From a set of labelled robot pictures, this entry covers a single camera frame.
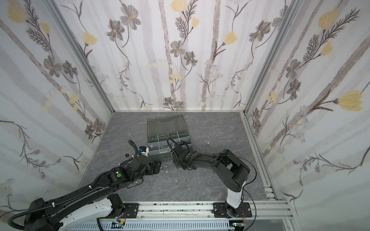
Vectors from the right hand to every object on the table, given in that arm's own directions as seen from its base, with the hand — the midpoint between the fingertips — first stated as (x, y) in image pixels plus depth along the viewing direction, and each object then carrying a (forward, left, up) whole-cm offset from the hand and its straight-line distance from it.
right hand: (175, 156), depth 91 cm
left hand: (-7, +11, +9) cm, 16 cm away
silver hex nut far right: (+12, -22, -2) cm, 25 cm away
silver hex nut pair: (-7, +6, -1) cm, 9 cm away
